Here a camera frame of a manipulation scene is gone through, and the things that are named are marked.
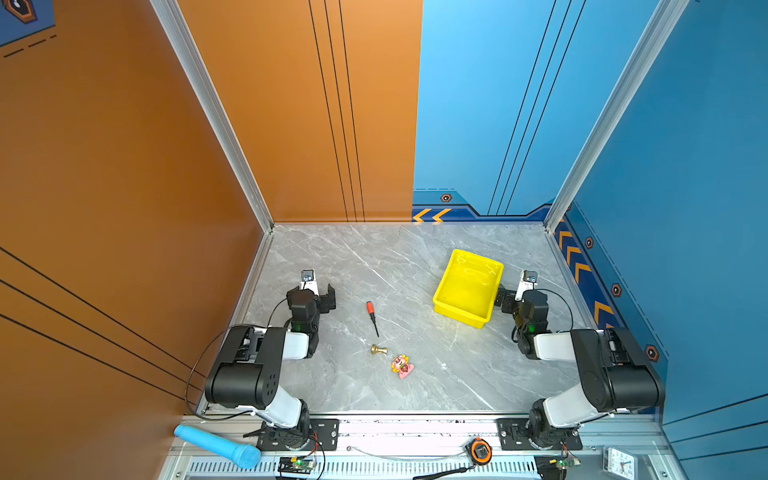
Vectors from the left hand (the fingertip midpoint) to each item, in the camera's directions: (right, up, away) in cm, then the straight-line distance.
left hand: (313, 283), depth 94 cm
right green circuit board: (+67, -39, -24) cm, 81 cm away
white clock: (+78, -39, -26) cm, 90 cm away
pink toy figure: (+28, -21, -12) cm, 37 cm away
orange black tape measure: (+46, -36, -25) cm, 63 cm away
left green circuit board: (+4, -41, -23) cm, 47 cm away
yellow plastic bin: (+52, -4, +13) cm, 54 cm away
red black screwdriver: (+18, -9, +2) cm, 20 cm away
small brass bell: (+20, -18, -9) cm, 28 cm away
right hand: (+64, -1, 0) cm, 64 cm away
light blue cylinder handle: (-9, -36, -27) cm, 46 cm away
